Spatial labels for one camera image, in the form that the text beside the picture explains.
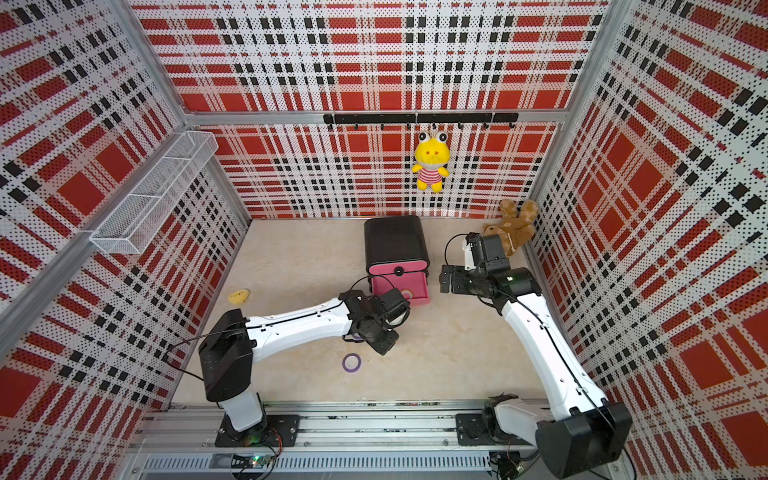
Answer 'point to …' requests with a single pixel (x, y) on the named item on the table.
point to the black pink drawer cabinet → (397, 255)
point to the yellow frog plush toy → (432, 153)
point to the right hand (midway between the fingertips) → (462, 278)
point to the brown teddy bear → (515, 227)
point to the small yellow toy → (239, 296)
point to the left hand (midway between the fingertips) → (387, 340)
